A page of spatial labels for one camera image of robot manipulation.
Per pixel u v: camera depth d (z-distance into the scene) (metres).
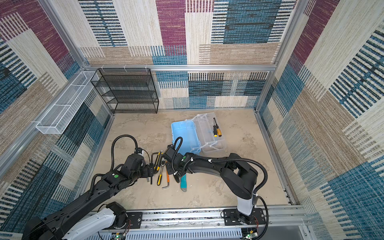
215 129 0.95
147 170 0.73
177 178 0.82
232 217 0.73
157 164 0.91
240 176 0.47
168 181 0.85
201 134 0.93
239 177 0.47
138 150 0.72
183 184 0.85
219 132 0.92
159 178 0.85
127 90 1.11
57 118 0.71
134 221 0.73
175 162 0.66
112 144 0.65
